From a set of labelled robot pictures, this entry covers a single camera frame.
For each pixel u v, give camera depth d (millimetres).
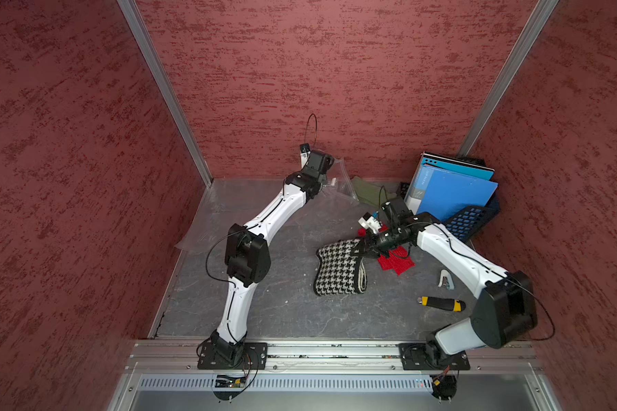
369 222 775
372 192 1220
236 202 1217
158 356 760
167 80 870
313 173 710
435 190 885
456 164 856
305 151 787
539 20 730
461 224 870
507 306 436
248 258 548
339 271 774
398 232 616
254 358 776
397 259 921
